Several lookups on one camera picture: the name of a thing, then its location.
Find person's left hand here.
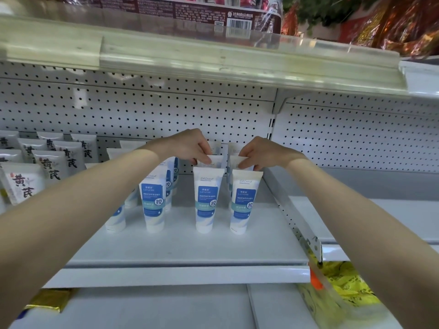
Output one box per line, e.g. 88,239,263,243
145,128,214,165

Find person's right hand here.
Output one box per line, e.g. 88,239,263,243
237,136,309,172

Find group of blue-labelled white tubes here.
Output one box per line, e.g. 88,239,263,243
104,140,264,235

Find row of yellow cap tubes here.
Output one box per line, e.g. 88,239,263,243
0,130,100,215

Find person's left forearm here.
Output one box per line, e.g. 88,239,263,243
0,147,162,329

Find person's right forearm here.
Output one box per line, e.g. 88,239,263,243
286,157,439,329

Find red gold hanging ornaments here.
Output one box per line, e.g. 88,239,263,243
281,1,300,37

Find yellow snack bag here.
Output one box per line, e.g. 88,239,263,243
297,248,381,329

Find green artificial foliage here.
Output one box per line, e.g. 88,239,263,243
283,0,381,30

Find gold snack packet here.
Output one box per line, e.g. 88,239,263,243
26,288,75,313

